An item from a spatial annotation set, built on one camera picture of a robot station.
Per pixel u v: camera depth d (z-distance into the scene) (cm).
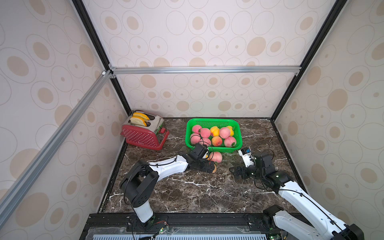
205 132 102
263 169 60
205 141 98
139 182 47
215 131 103
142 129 90
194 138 99
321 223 42
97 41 78
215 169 86
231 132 103
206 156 74
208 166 78
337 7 68
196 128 105
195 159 69
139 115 93
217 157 90
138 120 92
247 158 71
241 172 70
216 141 99
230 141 97
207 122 107
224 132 97
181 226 73
